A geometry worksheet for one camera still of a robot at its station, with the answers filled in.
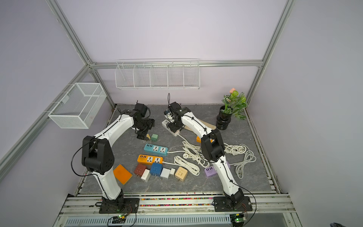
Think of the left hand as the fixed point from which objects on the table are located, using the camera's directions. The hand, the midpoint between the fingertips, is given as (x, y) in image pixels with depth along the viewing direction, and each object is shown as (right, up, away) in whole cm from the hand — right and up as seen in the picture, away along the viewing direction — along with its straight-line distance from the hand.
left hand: (154, 130), depth 90 cm
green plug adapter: (-2, -6, +9) cm, 11 cm away
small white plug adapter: (+12, -24, -7) cm, 28 cm away
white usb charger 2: (+8, -25, -7) cm, 27 cm away
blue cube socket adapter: (+3, -22, -9) cm, 24 cm away
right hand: (+12, +3, +8) cm, 15 cm away
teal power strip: (0, -13, +1) cm, 13 cm away
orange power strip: (-3, -18, -3) cm, 18 cm away
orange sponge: (-17, -26, -7) cm, 32 cm away
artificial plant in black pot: (+52, +17, -1) cm, 55 cm away
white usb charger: (-2, -25, -11) cm, 27 cm away
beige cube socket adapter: (+18, -24, -11) cm, 32 cm away
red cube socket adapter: (-7, -22, -9) cm, 25 cm away
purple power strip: (+35, -23, -8) cm, 43 cm away
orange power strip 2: (+29, -7, +8) cm, 31 cm away
